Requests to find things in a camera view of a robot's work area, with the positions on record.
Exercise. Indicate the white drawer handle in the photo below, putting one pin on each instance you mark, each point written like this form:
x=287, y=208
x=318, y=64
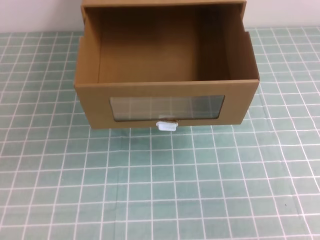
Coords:
x=167, y=126

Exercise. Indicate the brown cardboard drawer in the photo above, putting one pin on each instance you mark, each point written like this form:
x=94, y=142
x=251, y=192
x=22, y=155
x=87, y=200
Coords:
x=190, y=64

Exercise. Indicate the brown cardboard shoebox shell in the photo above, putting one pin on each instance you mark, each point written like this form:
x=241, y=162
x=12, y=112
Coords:
x=138, y=3

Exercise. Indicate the cyan checkered tablecloth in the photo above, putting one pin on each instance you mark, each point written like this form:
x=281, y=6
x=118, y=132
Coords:
x=62, y=180

